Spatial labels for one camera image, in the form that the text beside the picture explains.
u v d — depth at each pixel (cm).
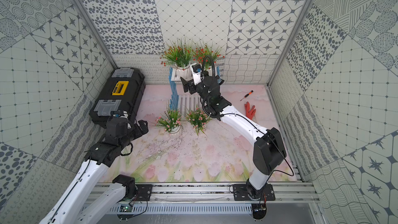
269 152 45
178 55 77
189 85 67
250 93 117
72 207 41
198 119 85
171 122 84
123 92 93
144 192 73
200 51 81
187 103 107
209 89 56
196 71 62
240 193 73
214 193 75
